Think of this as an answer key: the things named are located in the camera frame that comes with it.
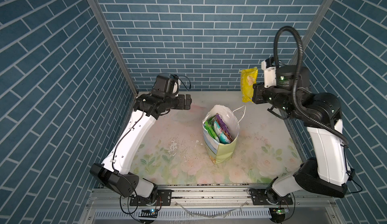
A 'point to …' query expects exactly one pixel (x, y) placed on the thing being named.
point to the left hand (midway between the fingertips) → (188, 100)
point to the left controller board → (151, 213)
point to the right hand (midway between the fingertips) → (254, 86)
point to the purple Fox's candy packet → (224, 127)
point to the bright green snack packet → (208, 125)
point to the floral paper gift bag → (218, 152)
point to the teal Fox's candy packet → (223, 138)
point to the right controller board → (277, 214)
